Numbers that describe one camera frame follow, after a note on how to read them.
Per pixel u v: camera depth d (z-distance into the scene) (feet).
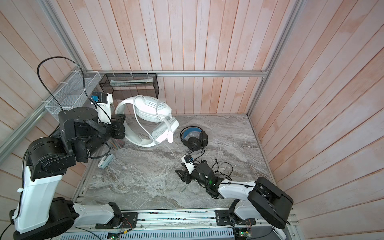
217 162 3.05
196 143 3.06
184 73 3.23
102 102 1.30
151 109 1.40
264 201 1.43
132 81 2.91
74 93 2.53
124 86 3.36
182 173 2.35
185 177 2.34
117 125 1.43
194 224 2.40
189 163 2.30
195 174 2.33
